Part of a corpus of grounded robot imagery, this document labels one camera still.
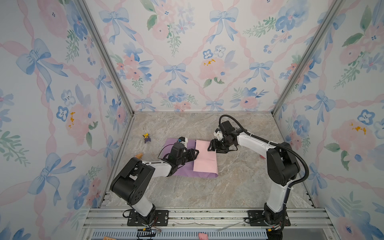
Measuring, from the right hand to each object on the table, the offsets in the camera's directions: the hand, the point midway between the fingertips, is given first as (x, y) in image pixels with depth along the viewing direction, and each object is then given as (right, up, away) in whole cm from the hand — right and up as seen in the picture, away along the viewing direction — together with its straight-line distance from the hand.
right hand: (211, 149), depth 92 cm
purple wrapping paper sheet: (-4, -8, -7) cm, 12 cm away
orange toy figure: (-45, -4, +1) cm, 45 cm away
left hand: (-8, -1, -3) cm, 8 cm away
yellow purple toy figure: (-43, +7, +10) cm, 45 cm away
